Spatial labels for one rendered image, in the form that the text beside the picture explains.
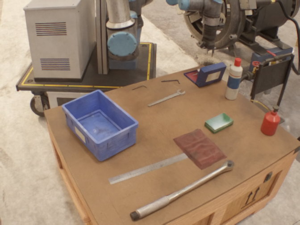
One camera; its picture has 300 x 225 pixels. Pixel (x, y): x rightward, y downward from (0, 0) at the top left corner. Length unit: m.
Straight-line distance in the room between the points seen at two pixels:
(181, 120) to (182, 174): 0.33
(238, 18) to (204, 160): 1.36
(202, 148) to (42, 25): 1.16
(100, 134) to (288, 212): 1.13
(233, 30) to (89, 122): 1.39
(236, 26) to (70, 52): 1.23
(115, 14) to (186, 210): 0.97
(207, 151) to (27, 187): 1.06
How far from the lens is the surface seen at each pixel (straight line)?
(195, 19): 2.66
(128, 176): 1.17
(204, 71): 1.59
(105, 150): 1.18
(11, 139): 2.15
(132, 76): 2.00
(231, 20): 2.34
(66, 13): 1.78
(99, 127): 1.37
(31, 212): 1.71
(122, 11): 1.51
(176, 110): 1.48
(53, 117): 1.47
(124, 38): 1.52
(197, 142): 1.29
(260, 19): 2.68
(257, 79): 1.92
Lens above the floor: 1.37
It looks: 37 degrees down
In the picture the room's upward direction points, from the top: 4 degrees clockwise
